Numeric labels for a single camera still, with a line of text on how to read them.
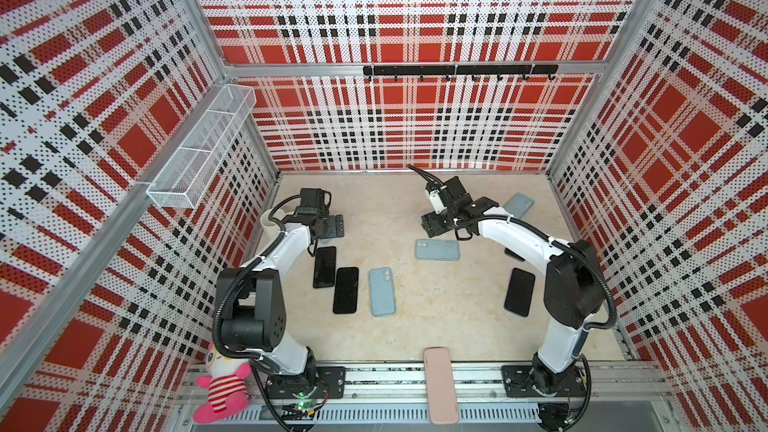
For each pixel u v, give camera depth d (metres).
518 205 1.11
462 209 0.67
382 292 0.91
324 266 1.10
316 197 0.73
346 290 0.98
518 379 0.74
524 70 0.89
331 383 0.74
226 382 0.69
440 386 0.72
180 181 0.69
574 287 0.48
